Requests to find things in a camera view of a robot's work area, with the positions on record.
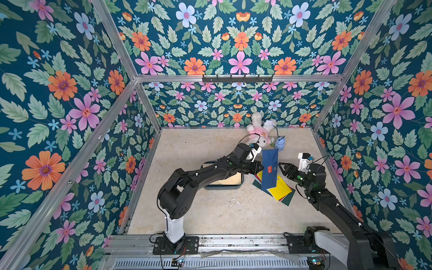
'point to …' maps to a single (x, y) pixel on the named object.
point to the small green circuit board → (177, 262)
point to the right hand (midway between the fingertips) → (281, 164)
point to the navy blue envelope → (269, 163)
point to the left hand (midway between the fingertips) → (266, 167)
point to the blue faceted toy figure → (280, 143)
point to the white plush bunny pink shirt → (263, 129)
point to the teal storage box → (221, 186)
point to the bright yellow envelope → (281, 189)
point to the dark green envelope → (287, 200)
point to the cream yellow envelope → (235, 179)
